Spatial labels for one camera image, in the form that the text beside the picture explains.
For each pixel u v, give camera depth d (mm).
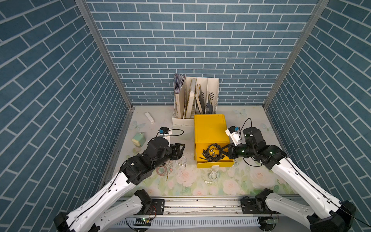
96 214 400
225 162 741
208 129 802
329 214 383
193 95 933
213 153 764
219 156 753
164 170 865
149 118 1091
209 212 736
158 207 741
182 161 904
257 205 679
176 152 587
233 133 660
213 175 845
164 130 599
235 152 631
